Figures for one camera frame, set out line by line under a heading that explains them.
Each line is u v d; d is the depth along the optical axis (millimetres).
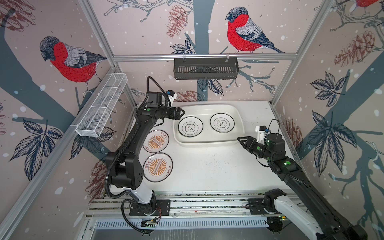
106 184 385
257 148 658
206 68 1035
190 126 1039
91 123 714
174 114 729
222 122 1070
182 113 801
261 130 708
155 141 987
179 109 757
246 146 679
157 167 875
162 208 730
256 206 728
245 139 710
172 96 746
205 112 1136
